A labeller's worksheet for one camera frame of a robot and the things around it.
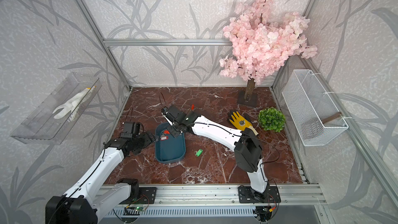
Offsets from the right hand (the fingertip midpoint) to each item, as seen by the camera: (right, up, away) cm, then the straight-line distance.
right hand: (174, 125), depth 82 cm
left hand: (-13, -8, +2) cm, 16 cm away
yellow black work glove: (+39, -1, +15) cm, 42 cm away
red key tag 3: (-8, -6, +15) cm, 18 cm away
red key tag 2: (-9, -10, +12) cm, 18 cm away
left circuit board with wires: (-15, -37, -11) cm, 41 cm away
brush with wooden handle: (+68, +1, -11) cm, 69 cm away
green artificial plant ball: (+54, +3, +5) cm, 54 cm away
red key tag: (+7, +9, +27) cm, 29 cm away
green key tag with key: (+13, -17, +7) cm, 22 cm away
